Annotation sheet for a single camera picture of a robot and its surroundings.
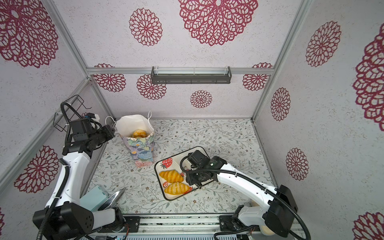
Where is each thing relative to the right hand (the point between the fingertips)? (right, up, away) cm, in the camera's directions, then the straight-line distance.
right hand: (188, 177), depth 75 cm
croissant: (-10, -2, +10) cm, 14 cm away
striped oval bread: (-31, +23, +19) cm, 43 cm away
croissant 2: (-7, -8, +5) cm, 11 cm away
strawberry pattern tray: (-12, +3, +20) cm, 23 cm away
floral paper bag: (-26, +13, +8) cm, 31 cm away
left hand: (-39, +23, +3) cm, 45 cm away
